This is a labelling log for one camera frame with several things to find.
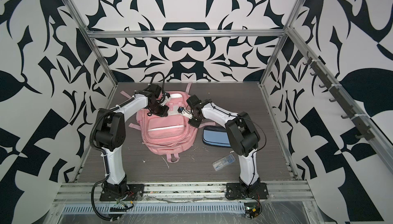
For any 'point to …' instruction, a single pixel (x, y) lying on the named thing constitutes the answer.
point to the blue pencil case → (217, 136)
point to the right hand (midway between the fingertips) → (194, 119)
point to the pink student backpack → (172, 135)
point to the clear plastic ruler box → (223, 162)
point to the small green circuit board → (251, 211)
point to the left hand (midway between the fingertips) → (166, 111)
